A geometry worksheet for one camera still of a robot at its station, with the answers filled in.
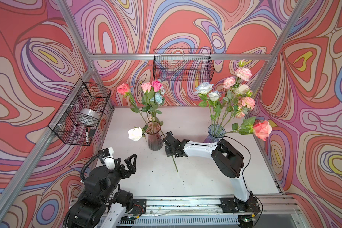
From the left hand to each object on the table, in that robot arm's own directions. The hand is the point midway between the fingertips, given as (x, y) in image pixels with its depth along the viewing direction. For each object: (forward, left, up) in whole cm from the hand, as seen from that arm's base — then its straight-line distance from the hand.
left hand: (131, 156), depth 63 cm
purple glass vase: (+19, -45, -9) cm, 49 cm away
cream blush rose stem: (+5, -21, -27) cm, 35 cm away
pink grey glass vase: (+18, -8, -16) cm, 25 cm away
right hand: (+16, -18, -28) cm, 37 cm away
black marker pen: (+12, +25, -1) cm, 28 cm away
